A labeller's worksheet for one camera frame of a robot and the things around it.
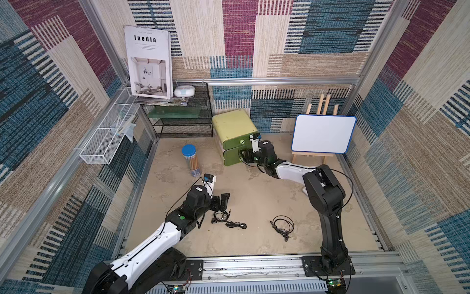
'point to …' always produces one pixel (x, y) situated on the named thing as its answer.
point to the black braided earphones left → (223, 216)
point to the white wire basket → (102, 146)
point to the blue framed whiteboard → (323, 133)
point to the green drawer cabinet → (232, 130)
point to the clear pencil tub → (189, 150)
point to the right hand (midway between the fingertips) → (242, 149)
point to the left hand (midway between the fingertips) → (220, 191)
